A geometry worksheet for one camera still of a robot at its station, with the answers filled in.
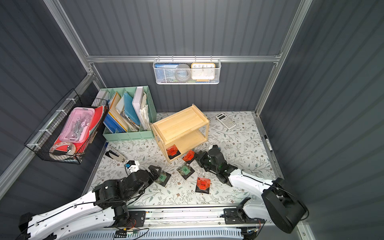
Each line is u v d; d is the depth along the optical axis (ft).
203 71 2.90
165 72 2.75
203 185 2.77
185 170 2.92
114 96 3.16
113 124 3.16
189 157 2.77
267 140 3.55
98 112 2.54
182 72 2.85
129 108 3.06
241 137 3.45
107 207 1.62
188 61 2.91
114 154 3.14
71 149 2.19
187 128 2.78
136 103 3.01
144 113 2.92
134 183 1.70
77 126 2.36
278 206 1.39
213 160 2.14
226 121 3.75
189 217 2.49
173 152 3.13
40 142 1.97
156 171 2.22
